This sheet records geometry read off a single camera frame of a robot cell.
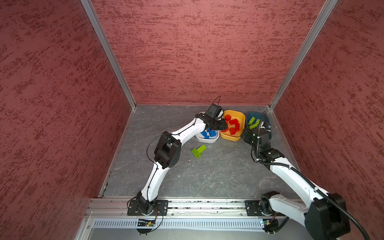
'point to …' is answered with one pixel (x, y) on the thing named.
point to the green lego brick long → (202, 148)
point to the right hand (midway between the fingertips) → (247, 134)
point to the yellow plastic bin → (240, 116)
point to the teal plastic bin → (265, 122)
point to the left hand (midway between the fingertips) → (225, 128)
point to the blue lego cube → (212, 133)
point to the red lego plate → (234, 122)
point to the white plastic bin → (201, 138)
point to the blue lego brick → (204, 134)
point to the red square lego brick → (228, 117)
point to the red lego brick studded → (237, 127)
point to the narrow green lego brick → (196, 153)
